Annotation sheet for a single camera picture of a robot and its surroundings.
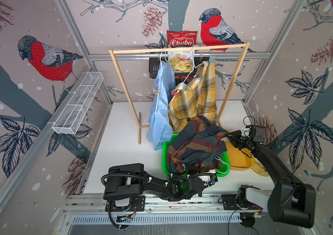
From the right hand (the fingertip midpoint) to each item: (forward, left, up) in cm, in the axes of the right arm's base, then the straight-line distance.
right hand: (226, 133), depth 87 cm
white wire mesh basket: (+6, +85, +19) cm, 88 cm away
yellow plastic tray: (-11, -9, -12) cm, 19 cm away
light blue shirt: (-9, +38, +15) cm, 42 cm away
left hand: (-17, +17, +1) cm, 24 cm away
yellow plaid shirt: (+17, +18, +14) cm, 28 cm away
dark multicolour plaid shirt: (-7, +17, +1) cm, 19 cm away
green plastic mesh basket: (-19, +3, -10) cm, 21 cm away
